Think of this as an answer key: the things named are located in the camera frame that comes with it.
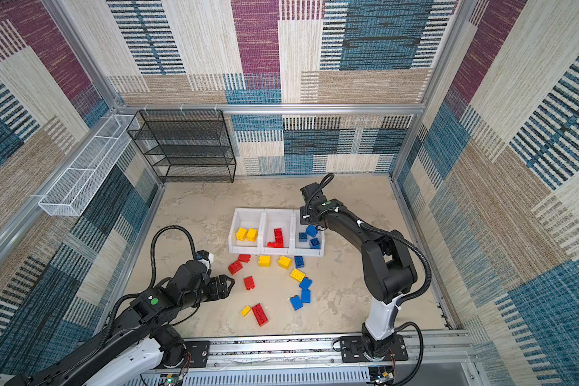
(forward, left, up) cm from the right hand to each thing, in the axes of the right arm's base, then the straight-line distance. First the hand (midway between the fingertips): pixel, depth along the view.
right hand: (316, 218), depth 95 cm
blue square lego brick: (-4, +5, -7) cm, 10 cm away
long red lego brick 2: (-33, +20, -8) cm, 40 cm away
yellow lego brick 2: (-14, +20, -8) cm, 25 cm away
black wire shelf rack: (+34, +57, +10) cm, 67 cm away
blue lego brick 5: (-29, +8, -9) cm, 31 cm away
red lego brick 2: (-16, +31, -7) cm, 35 cm away
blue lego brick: (-8, +1, -5) cm, 10 cm away
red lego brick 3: (-22, +25, -8) cm, 34 cm away
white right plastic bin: (-10, +6, -6) cm, 13 cm away
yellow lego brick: (-3, +30, -5) cm, 30 cm away
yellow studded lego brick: (-20, +8, -7) cm, 22 cm away
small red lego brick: (-12, +28, -9) cm, 31 cm away
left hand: (-25, +30, 0) cm, 39 cm away
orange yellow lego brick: (-4, +25, -6) cm, 26 cm away
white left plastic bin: (+5, +28, -6) cm, 29 cm away
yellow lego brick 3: (-15, +13, -7) cm, 21 cm away
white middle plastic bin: (+4, +17, -6) cm, 18 cm away
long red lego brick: (-7, +15, -6) cm, 18 cm away
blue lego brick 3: (-22, +5, -8) cm, 24 cm away
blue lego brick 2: (-1, +2, -7) cm, 7 cm away
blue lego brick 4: (-27, +5, -9) cm, 28 cm away
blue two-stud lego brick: (-14, +7, -8) cm, 18 cm away
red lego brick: (-5, +15, -6) cm, 17 cm away
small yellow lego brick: (-31, +25, -8) cm, 41 cm away
